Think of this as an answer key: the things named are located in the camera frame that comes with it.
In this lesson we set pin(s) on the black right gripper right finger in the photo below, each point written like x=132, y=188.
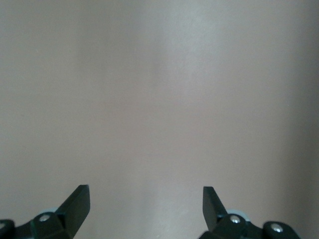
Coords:
x=214, y=214

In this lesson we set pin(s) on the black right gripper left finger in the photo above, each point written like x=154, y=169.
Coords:
x=72, y=211

